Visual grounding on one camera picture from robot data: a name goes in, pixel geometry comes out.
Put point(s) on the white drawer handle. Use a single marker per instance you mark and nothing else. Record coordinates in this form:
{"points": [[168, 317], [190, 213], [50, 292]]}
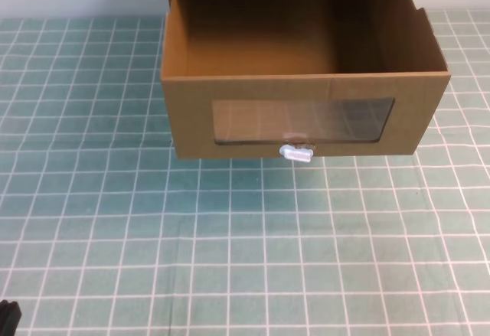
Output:
{"points": [[293, 153]]}

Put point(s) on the cardboard shoebox drawer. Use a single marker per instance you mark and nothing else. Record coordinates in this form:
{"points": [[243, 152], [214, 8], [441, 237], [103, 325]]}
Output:
{"points": [[342, 77]]}

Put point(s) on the cyan checkered tablecloth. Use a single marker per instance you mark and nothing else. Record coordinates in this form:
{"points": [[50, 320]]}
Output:
{"points": [[105, 231]]}

